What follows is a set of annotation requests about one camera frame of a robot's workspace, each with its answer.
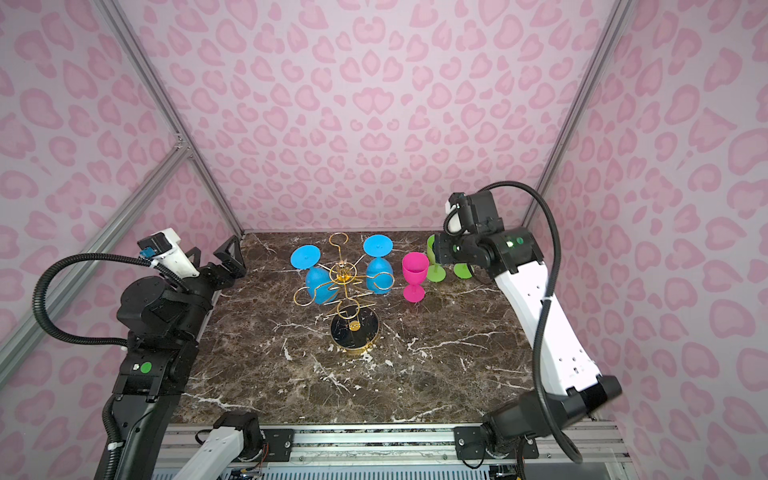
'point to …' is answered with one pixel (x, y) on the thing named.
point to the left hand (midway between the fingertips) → (216, 238)
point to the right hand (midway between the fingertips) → (444, 243)
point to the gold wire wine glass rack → (354, 328)
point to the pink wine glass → (414, 266)
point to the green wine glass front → (464, 270)
